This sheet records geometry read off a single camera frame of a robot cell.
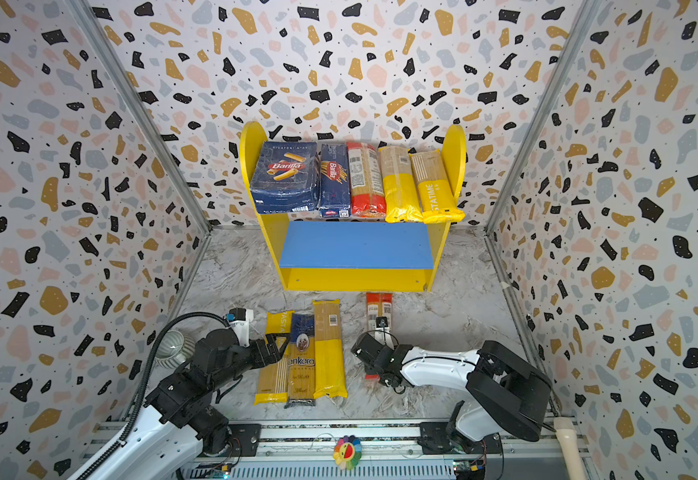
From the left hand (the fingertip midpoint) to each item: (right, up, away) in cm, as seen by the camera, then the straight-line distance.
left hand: (280, 336), depth 75 cm
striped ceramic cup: (-35, -8, +13) cm, 38 cm away
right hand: (+23, -9, +13) cm, 28 cm away
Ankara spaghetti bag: (+4, -10, +9) cm, 13 cm away
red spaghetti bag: (+26, +4, +22) cm, 34 cm away
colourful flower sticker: (+17, -27, -4) cm, 32 cm away
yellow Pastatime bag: (-4, -14, +6) cm, 16 cm away
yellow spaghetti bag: (+11, -13, +8) cm, 19 cm away
